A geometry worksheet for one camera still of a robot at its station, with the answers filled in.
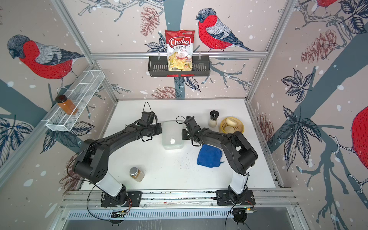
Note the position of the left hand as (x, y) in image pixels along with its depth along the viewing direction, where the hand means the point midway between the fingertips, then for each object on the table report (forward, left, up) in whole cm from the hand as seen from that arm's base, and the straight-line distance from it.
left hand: (164, 126), depth 92 cm
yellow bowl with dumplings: (+4, -45, -4) cm, 45 cm away
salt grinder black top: (+8, -34, +1) cm, 35 cm away
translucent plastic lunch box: (-8, -5, -3) cm, 10 cm away
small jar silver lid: (-30, +11, 0) cm, 32 cm away
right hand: (-2, -13, -5) cm, 14 cm away
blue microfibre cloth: (-17, -29, -8) cm, 35 cm away
